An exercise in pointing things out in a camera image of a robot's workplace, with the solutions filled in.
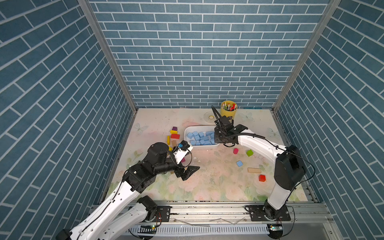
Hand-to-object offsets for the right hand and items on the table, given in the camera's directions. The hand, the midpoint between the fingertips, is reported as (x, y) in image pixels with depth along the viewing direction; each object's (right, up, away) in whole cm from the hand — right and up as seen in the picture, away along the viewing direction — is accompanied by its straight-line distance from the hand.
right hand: (217, 138), depth 90 cm
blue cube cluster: (-14, +1, +12) cm, 18 cm away
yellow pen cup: (+11, +20, +18) cm, 29 cm away
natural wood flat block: (+22, -19, 0) cm, 29 cm away
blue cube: (+14, -16, +1) cm, 21 cm away
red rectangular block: (-28, 0, +13) cm, 31 cm away
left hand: (-13, -8, -24) cm, 28 cm away
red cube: (+26, -23, -4) cm, 35 cm away
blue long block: (-7, -1, +13) cm, 15 cm away
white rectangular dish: (-16, +5, +14) cm, 22 cm away
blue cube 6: (-9, -3, +9) cm, 13 cm away
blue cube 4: (-12, -1, +11) cm, 17 cm away
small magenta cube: (+12, -9, +6) cm, 17 cm away
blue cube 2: (-18, 0, +12) cm, 21 cm away
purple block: (-29, +5, +16) cm, 33 cm away
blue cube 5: (-16, -4, +10) cm, 19 cm away
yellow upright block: (-32, -2, +9) cm, 33 cm away
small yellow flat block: (-30, +3, +15) cm, 33 cm away
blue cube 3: (-10, +1, +14) cm, 17 cm away
